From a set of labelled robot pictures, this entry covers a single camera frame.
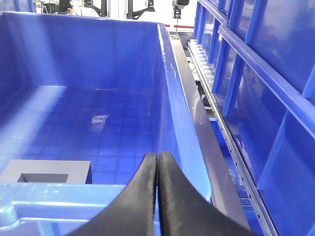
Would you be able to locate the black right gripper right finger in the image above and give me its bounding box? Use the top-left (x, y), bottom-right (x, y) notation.
top-left (158, 152), bottom-right (259, 236)

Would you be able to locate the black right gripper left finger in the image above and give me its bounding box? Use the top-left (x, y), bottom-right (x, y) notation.
top-left (66, 152), bottom-right (158, 236)

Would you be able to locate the grey block with square hole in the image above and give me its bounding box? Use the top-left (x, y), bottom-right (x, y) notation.
top-left (0, 159), bottom-right (93, 185)

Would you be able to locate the blue plastic bin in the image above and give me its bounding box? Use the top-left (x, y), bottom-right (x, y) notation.
top-left (0, 11), bottom-right (212, 205)

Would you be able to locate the conveyor with red edge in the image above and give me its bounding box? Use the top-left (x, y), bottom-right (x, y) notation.
top-left (163, 23), bottom-right (196, 29)

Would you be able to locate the black machine frame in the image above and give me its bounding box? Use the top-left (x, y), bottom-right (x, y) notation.
top-left (83, 0), bottom-right (158, 20)

